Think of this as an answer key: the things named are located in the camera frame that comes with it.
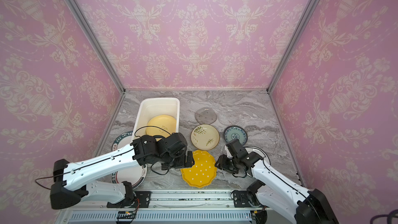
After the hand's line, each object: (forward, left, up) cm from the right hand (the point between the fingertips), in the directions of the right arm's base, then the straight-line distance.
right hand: (218, 166), depth 81 cm
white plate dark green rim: (+19, +57, -3) cm, 60 cm away
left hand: (-5, +14, +14) cm, 21 cm away
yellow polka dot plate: (-2, +8, -3) cm, 8 cm away
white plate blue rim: (-8, -13, +25) cm, 30 cm away
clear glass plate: (+35, +5, -4) cm, 36 cm away
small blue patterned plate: (+21, -14, -4) cm, 25 cm away
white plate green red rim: (-2, +43, -3) cm, 44 cm away
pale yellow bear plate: (+30, +31, -1) cm, 43 cm away
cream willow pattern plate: (+19, +6, -3) cm, 20 cm away
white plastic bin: (+32, +39, +11) cm, 52 cm away
